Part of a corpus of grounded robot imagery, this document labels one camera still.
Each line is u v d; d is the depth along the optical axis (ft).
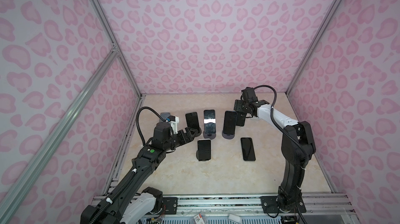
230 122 2.97
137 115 1.95
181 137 2.22
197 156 2.96
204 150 2.64
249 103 2.42
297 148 1.67
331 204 2.45
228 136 3.20
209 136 3.20
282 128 1.67
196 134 3.19
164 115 3.50
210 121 3.05
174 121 2.36
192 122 2.96
